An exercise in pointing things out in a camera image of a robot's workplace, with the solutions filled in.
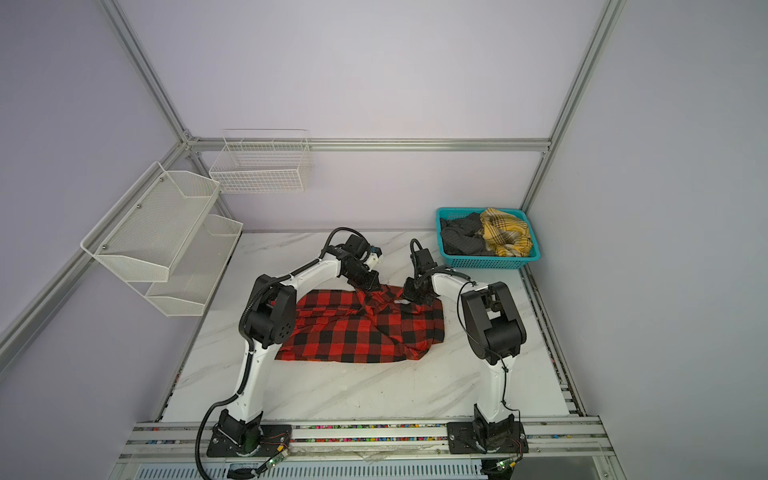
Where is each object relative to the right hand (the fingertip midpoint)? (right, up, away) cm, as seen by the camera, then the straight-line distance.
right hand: (406, 295), depth 99 cm
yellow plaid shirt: (+36, +21, +5) cm, 42 cm away
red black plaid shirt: (-14, -9, -9) cm, 18 cm away
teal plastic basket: (+28, +11, +5) cm, 31 cm away
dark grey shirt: (+20, +21, +8) cm, 30 cm away
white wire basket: (-47, +44, -4) cm, 65 cm away
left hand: (-10, +2, 0) cm, 10 cm away
